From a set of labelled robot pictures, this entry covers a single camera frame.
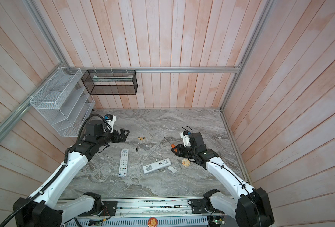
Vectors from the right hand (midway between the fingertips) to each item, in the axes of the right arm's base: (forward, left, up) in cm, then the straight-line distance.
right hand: (173, 149), depth 81 cm
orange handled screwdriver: (+2, 0, +1) cm, 2 cm away
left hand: (+5, +29, +9) cm, 31 cm away
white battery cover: (-7, 0, -14) cm, 16 cm away
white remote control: (-5, +10, -12) cm, 17 cm away
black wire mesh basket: (+49, +47, +13) cm, 69 cm away
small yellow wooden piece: (+15, +23, -13) cm, 30 cm away
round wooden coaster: (-2, -8, -14) cm, 16 cm away
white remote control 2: (-5, +31, -11) cm, 34 cm away
